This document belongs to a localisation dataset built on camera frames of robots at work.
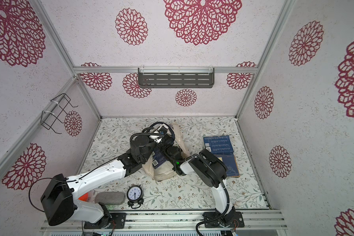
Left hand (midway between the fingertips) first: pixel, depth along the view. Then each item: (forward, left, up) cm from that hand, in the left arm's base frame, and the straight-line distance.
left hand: (158, 127), depth 76 cm
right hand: (+3, +2, -20) cm, 21 cm away
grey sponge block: (-29, +26, -25) cm, 46 cm away
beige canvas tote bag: (-13, -3, -28) cm, 31 cm away
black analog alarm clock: (-27, +13, -26) cm, 39 cm away
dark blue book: (+5, -39, -24) cm, 46 cm away
